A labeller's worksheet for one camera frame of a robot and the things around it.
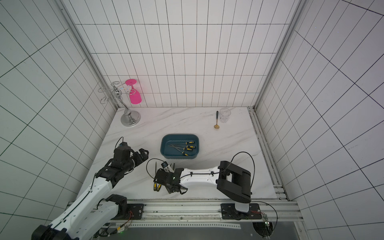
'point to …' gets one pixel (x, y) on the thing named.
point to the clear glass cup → (224, 114)
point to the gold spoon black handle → (217, 126)
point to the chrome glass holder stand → (130, 118)
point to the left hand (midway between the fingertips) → (142, 158)
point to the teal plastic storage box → (179, 146)
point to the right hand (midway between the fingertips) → (169, 185)
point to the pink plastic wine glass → (134, 96)
